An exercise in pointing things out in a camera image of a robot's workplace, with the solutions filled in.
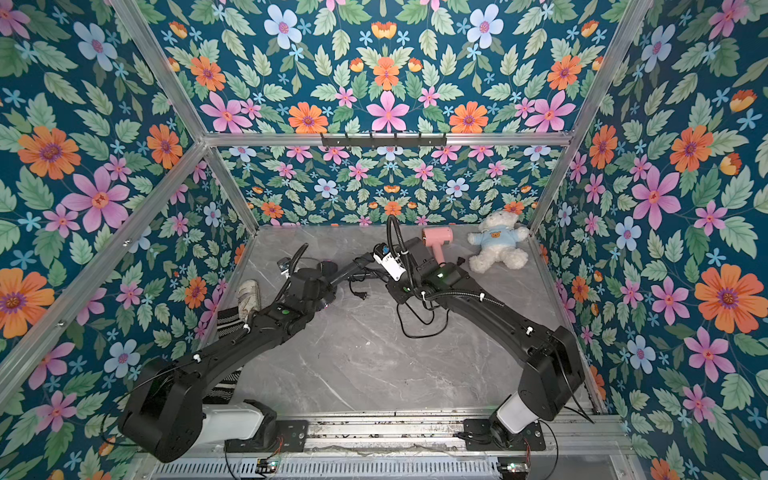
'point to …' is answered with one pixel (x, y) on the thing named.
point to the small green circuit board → (273, 465)
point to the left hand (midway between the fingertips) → (318, 276)
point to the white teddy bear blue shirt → (498, 237)
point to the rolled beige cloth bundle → (249, 299)
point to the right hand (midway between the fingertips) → (398, 274)
